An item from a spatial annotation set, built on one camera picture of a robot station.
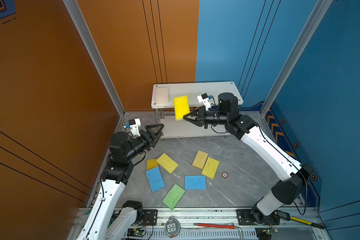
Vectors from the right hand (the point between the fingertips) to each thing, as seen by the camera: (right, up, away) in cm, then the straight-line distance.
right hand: (183, 118), depth 63 cm
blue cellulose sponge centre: (+5, -35, +20) cm, 41 cm away
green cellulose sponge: (-5, -41, +16) cm, 44 cm away
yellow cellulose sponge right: (+17, -29, +26) cm, 42 cm away
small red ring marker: (+24, -32, +25) cm, 47 cm away
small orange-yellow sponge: (-20, -27, +29) cm, 44 cm away
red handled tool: (+19, -51, +8) cm, 55 cm away
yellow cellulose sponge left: (-10, -26, +28) cm, 39 cm away
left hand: (-8, -4, 0) cm, 9 cm away
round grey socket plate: (-5, -47, +2) cm, 48 cm away
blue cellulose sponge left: (-16, -33, +20) cm, 42 cm away
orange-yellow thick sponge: (+10, -24, +29) cm, 39 cm away
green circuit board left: (-23, -54, +8) cm, 60 cm away
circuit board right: (+42, -52, +7) cm, 67 cm away
